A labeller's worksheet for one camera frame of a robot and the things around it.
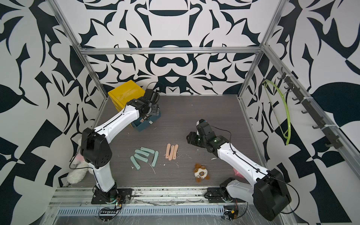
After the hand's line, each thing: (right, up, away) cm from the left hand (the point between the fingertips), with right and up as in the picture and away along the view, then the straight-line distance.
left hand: (148, 105), depth 89 cm
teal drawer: (-4, -13, -4) cm, 14 cm away
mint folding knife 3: (-4, -30, 0) cm, 30 cm away
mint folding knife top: (-1, -28, 0) cm, 28 cm away
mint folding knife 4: (+5, -32, -2) cm, 33 cm away
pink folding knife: (+12, -26, +2) cm, 29 cm away
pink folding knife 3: (+17, -26, +2) cm, 32 cm away
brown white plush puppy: (+31, -38, -10) cm, 50 cm away
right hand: (+25, -18, -6) cm, 31 cm away
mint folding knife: (-6, -35, -4) cm, 36 cm away
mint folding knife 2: (-4, -32, -2) cm, 32 cm away
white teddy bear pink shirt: (-14, -23, -40) cm, 48 cm away
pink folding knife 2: (+15, -28, +1) cm, 31 cm away
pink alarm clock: (+51, -38, -10) cm, 65 cm away
